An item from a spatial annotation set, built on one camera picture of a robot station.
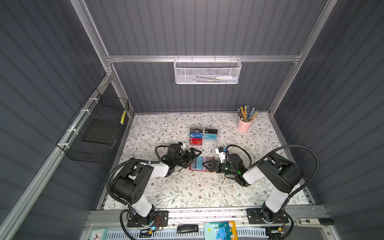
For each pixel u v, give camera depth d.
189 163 0.80
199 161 0.92
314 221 0.70
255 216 0.73
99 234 0.68
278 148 0.53
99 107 0.81
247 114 1.05
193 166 0.91
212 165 0.79
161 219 0.72
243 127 1.04
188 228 0.68
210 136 0.99
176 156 0.75
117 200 0.47
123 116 0.83
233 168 0.74
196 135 1.01
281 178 0.48
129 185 0.46
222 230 0.70
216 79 0.91
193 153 0.82
